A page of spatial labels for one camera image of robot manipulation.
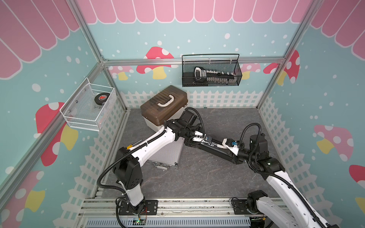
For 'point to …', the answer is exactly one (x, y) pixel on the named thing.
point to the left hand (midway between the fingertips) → (197, 137)
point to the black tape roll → (101, 97)
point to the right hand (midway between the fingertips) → (222, 146)
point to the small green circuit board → (137, 222)
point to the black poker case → (216, 146)
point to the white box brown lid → (168, 104)
